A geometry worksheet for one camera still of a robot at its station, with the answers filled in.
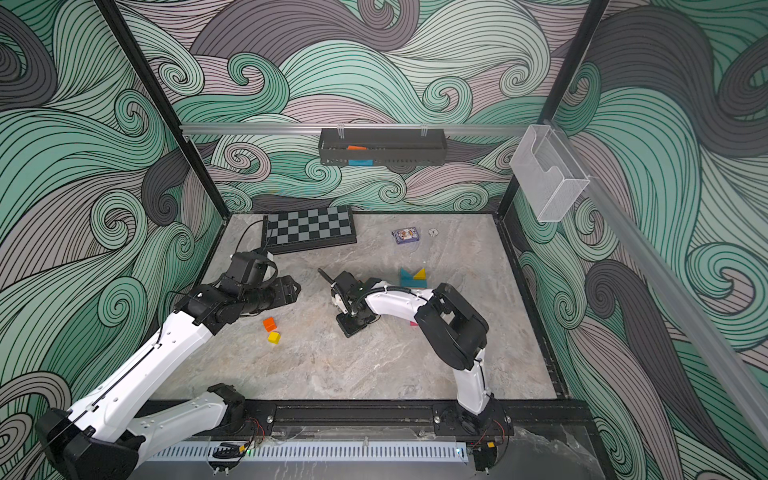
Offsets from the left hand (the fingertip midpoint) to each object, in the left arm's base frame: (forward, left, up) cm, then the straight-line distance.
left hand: (290, 287), depth 75 cm
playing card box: (+34, -33, -18) cm, 50 cm away
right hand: (-2, -15, -20) cm, 25 cm away
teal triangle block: (+17, -32, -20) cm, 41 cm away
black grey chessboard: (+35, +4, -16) cm, 39 cm away
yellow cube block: (-6, +8, -18) cm, 21 cm away
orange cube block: (-2, +10, -18) cm, 21 cm away
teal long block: (+13, -35, -19) cm, 42 cm away
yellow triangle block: (+16, -38, -19) cm, 45 cm away
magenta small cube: (0, -34, -20) cm, 39 cm away
